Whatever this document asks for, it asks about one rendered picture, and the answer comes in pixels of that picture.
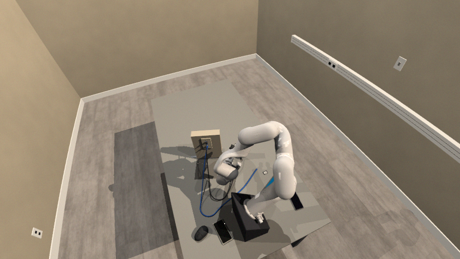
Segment black computer mouse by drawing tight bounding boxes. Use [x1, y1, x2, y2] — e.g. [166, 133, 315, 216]
[195, 226, 208, 241]

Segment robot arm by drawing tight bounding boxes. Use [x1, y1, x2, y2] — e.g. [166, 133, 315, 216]
[214, 121, 296, 223]

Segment black smartphone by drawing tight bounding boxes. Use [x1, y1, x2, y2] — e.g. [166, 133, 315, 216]
[213, 219, 232, 244]

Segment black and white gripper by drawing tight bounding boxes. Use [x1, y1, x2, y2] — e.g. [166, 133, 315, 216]
[223, 144, 235, 165]

